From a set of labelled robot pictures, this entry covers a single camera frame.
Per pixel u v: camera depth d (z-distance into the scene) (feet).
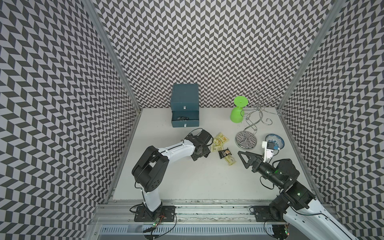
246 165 1.97
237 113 2.59
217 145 3.17
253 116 2.62
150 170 1.54
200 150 2.22
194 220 2.37
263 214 2.42
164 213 2.36
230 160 2.95
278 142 3.17
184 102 3.10
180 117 3.07
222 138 3.32
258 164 1.93
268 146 2.02
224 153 3.07
